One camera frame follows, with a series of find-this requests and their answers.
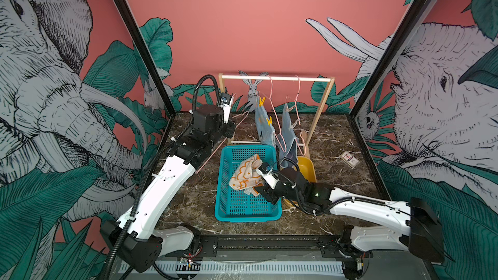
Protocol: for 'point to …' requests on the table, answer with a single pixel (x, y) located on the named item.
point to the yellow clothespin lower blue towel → (270, 121)
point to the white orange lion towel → (245, 177)
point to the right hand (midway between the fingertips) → (256, 180)
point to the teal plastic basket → (236, 206)
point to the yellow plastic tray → (305, 166)
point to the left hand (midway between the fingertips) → (229, 111)
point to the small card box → (351, 160)
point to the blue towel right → (288, 146)
